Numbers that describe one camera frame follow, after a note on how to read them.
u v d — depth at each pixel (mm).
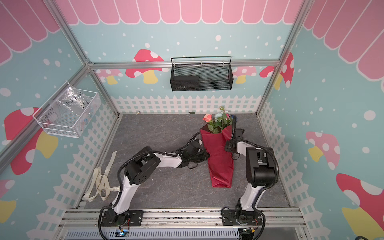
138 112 1241
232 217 740
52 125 655
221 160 648
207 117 727
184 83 829
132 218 744
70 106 715
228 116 727
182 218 759
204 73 940
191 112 1241
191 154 663
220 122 748
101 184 852
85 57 874
